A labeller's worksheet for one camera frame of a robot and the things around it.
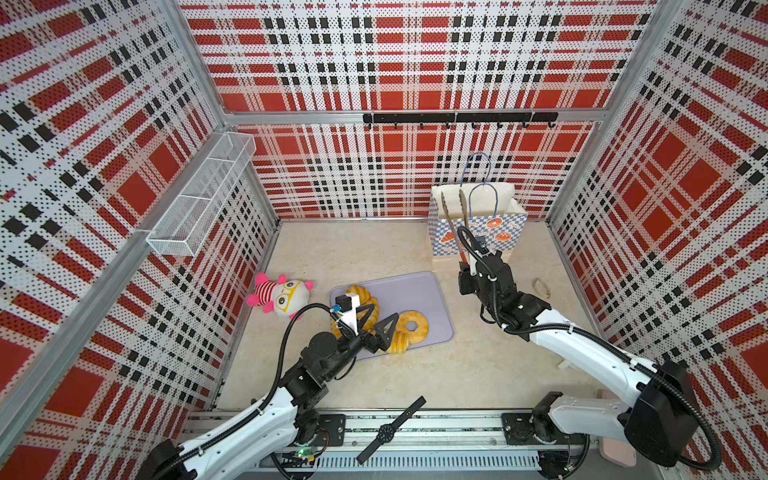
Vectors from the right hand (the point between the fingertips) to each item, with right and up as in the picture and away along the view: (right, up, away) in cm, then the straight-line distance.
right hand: (467, 264), depth 80 cm
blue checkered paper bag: (+3, +16, +4) cm, 17 cm away
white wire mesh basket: (-85, +13, +12) cm, 87 cm away
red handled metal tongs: (-4, +11, +2) cm, 12 cm away
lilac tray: (-40, -11, +19) cm, 46 cm away
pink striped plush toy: (-54, -11, +11) cm, 56 cm away
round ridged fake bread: (-29, -12, +15) cm, 35 cm away
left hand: (-22, -13, -6) cm, 26 cm away
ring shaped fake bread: (-16, -17, +11) cm, 26 cm away
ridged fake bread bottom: (-18, -22, +3) cm, 29 cm away
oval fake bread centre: (-33, -13, -15) cm, 38 cm away
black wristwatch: (-22, -42, -7) cm, 48 cm away
